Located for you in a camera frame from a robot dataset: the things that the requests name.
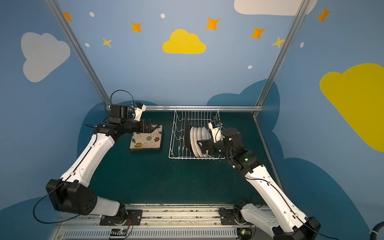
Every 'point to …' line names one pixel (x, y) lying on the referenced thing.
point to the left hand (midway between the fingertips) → (151, 122)
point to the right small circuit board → (243, 231)
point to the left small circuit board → (121, 232)
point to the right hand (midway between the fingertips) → (206, 137)
